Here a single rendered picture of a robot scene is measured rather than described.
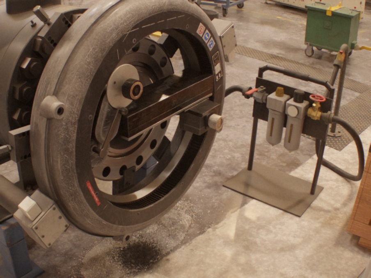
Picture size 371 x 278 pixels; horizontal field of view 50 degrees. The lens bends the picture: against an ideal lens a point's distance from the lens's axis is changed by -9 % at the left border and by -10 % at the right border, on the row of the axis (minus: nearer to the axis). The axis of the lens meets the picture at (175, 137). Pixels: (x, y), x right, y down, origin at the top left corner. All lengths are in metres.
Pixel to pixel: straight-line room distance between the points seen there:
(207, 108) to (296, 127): 0.69
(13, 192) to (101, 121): 0.33
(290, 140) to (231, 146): 0.59
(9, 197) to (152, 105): 0.47
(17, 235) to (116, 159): 0.45
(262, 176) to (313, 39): 2.53
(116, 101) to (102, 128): 0.08
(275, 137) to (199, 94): 0.72
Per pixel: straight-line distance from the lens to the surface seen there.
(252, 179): 2.14
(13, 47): 1.36
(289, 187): 2.12
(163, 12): 1.14
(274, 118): 1.93
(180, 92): 1.24
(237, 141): 2.50
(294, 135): 1.92
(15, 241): 1.50
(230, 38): 1.51
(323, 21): 4.41
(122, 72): 1.05
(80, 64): 0.99
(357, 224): 1.82
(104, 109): 1.06
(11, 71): 1.31
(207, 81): 1.35
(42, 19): 1.04
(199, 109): 1.29
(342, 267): 1.74
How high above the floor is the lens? 1.12
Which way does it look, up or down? 27 degrees down
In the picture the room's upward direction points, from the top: 2 degrees clockwise
